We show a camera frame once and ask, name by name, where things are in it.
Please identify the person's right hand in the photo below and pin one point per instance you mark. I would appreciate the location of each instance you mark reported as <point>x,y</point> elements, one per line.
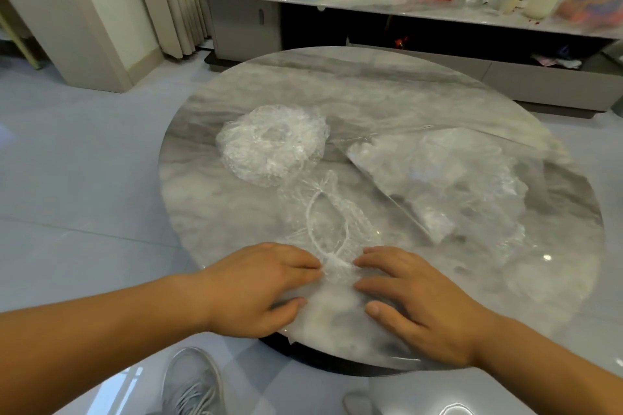
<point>428,308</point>

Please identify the person's left hand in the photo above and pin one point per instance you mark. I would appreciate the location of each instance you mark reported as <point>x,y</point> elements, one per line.
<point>248,288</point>

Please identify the clear plastic cap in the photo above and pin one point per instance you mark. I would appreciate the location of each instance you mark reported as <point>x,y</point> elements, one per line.
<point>331,215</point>

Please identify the clear bag of caps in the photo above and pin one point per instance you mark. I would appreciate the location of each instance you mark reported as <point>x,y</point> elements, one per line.
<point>448,181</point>

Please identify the pile of clear plastic caps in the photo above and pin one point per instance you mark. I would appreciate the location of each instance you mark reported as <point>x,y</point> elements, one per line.
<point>271,142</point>

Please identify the person's left forearm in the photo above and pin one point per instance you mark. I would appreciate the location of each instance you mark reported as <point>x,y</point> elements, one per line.
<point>92,351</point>

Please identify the black table base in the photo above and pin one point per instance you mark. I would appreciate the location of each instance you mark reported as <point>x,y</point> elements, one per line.
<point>331,356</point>

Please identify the grey sneaker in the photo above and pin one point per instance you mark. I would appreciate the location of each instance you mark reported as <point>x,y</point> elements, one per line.
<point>358,404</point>
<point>193,381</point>

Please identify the long grey low cabinet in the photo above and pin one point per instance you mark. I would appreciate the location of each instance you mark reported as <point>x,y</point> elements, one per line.
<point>243,26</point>

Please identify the small white cup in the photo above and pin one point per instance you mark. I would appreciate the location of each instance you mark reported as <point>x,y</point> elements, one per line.
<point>510,1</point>

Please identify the light wooden chair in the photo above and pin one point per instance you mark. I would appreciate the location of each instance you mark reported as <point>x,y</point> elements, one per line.
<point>19,35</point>

